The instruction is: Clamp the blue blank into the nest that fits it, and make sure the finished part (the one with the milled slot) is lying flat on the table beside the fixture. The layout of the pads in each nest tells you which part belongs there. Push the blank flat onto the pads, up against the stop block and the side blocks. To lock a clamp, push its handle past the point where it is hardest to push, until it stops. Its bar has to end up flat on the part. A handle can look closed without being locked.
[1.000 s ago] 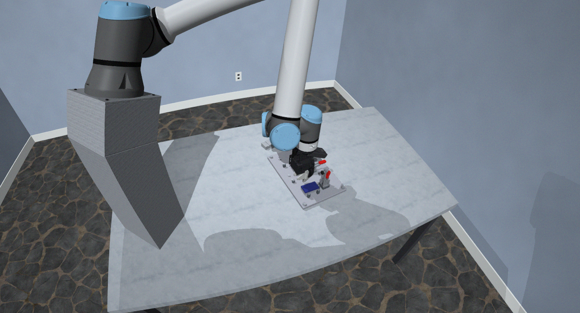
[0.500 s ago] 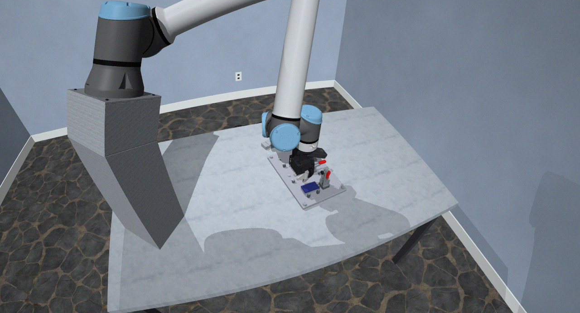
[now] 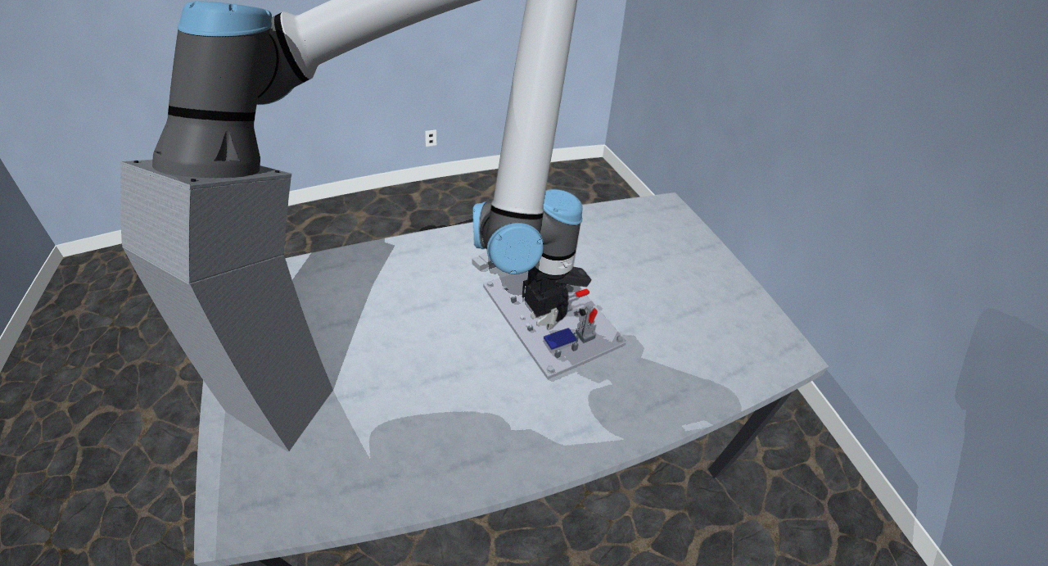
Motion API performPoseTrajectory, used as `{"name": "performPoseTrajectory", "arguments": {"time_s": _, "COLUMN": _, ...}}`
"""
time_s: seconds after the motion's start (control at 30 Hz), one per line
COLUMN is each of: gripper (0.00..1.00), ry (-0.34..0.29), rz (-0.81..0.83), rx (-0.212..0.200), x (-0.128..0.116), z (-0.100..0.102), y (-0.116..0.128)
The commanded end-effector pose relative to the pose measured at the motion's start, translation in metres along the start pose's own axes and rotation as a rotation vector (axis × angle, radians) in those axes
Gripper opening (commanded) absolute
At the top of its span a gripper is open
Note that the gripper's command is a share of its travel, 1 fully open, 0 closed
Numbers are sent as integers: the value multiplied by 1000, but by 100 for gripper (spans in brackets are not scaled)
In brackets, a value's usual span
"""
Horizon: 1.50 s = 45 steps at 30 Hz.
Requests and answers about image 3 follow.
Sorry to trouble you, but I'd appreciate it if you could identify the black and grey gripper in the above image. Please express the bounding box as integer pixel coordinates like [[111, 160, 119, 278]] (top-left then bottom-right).
[[522, 267, 568, 330]]

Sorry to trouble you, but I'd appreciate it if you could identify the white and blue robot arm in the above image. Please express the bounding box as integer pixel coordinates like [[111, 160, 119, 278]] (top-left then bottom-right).
[[152, 0, 592, 287]]

